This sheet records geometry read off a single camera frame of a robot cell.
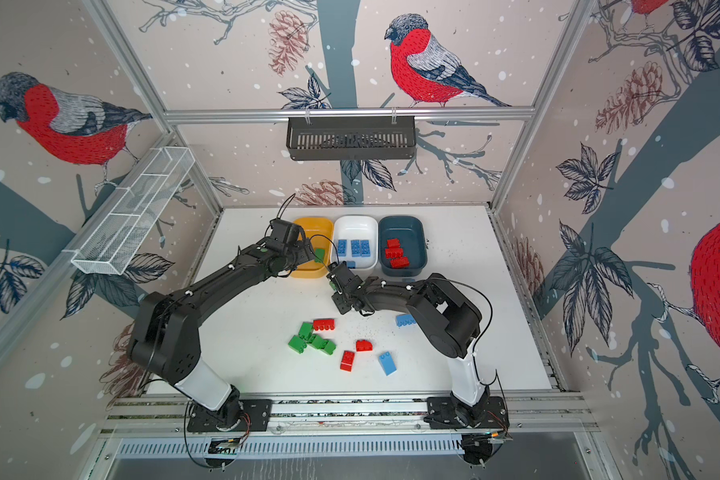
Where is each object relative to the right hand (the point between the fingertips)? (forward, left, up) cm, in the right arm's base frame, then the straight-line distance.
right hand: (344, 299), depth 96 cm
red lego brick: (+17, -16, +3) cm, 24 cm away
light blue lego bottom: (-20, -14, +1) cm, 25 cm away
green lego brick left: (-16, +12, +2) cm, 20 cm away
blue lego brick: (+20, +3, +2) cm, 20 cm away
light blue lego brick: (+19, -3, +3) cm, 19 cm away
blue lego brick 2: (+18, -6, +2) cm, 19 cm away
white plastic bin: (+22, -2, +4) cm, 23 cm away
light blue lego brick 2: (-7, -20, +2) cm, 21 cm away
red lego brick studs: (-10, +5, +3) cm, 11 cm away
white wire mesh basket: (-6, +53, +34) cm, 63 cm away
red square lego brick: (+22, -16, +2) cm, 28 cm away
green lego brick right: (-16, +2, +2) cm, 17 cm away
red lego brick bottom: (-20, -3, +1) cm, 20 cm away
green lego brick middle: (-15, +5, +2) cm, 16 cm away
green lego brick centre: (-12, +10, +2) cm, 16 cm away
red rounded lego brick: (-15, -8, +2) cm, 17 cm away
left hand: (+8, +13, +15) cm, 21 cm away
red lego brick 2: (+14, -19, +1) cm, 23 cm away
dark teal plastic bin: (+29, -23, +2) cm, 36 cm away
